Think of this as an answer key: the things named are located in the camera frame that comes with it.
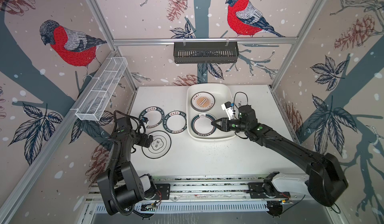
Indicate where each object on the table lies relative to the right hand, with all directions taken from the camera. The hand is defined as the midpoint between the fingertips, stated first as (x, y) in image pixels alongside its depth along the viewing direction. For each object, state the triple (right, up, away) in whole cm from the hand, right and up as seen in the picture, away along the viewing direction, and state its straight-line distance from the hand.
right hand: (211, 125), depth 77 cm
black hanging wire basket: (-1, +47, +28) cm, 55 cm away
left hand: (-40, -8, +8) cm, 41 cm away
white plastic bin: (+13, +19, +38) cm, 44 cm away
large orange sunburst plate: (-3, +12, +33) cm, 35 cm away
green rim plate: (-38, +3, +28) cm, 48 cm away
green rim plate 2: (-23, -2, +26) cm, 35 cm away
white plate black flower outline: (-30, -15, +11) cm, 35 cm away
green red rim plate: (-4, -4, +26) cm, 27 cm away
